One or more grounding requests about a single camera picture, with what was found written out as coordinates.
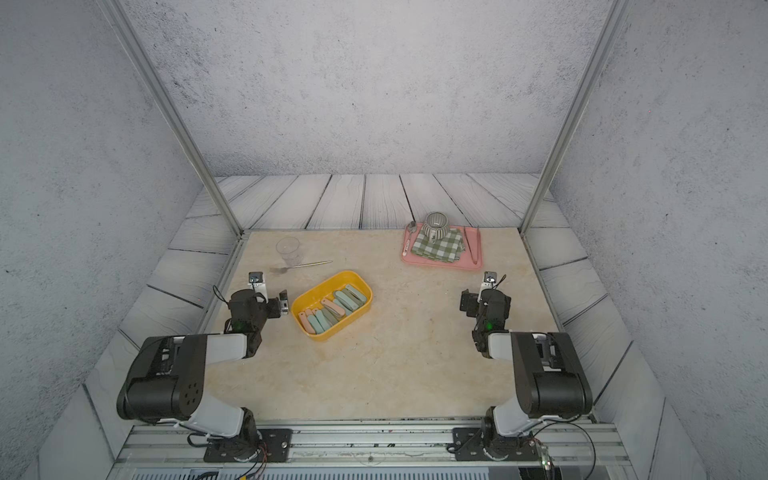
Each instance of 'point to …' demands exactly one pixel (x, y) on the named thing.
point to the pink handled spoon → (411, 228)
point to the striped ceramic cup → (436, 226)
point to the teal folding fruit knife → (355, 294)
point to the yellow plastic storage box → (311, 305)
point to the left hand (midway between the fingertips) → (274, 290)
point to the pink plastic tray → (464, 263)
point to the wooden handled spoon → (285, 269)
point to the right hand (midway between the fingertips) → (486, 290)
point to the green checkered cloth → (447, 250)
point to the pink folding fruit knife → (334, 309)
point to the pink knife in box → (305, 323)
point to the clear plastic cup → (290, 250)
